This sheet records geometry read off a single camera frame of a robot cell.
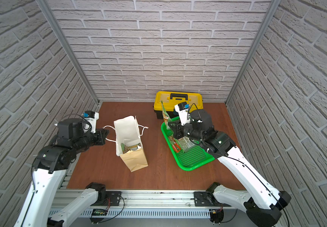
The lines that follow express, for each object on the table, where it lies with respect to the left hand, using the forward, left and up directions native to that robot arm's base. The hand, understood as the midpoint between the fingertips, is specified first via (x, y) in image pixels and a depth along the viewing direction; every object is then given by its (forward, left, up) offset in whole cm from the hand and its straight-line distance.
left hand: (106, 127), depth 66 cm
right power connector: (-33, -55, -31) cm, 71 cm away
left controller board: (-31, +7, -34) cm, 46 cm away
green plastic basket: (-3, -45, -29) cm, 54 cm away
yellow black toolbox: (+33, -32, -13) cm, 48 cm away
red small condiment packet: (+3, -35, -25) cm, 44 cm away
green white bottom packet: (+6, -42, -27) cm, 51 cm away
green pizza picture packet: (-1, -5, -21) cm, 21 cm away
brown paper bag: (+8, -3, -29) cm, 31 cm away
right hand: (0, -31, +3) cm, 31 cm away
